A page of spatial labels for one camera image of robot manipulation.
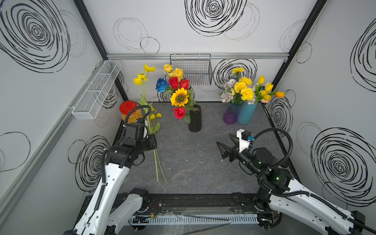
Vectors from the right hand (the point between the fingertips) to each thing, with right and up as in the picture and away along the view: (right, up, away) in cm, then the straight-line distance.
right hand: (225, 140), depth 66 cm
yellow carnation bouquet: (+12, +25, +15) cm, 31 cm away
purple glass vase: (+13, +10, +37) cm, 41 cm away
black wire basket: (-11, +43, +31) cm, 54 cm away
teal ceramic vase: (+22, +13, +33) cm, 42 cm away
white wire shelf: (-67, +17, +8) cm, 70 cm away
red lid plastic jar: (-67, +17, +46) cm, 83 cm away
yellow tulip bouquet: (+24, +23, +13) cm, 36 cm away
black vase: (-12, +4, +35) cm, 38 cm away
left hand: (-34, 0, +6) cm, 34 cm away
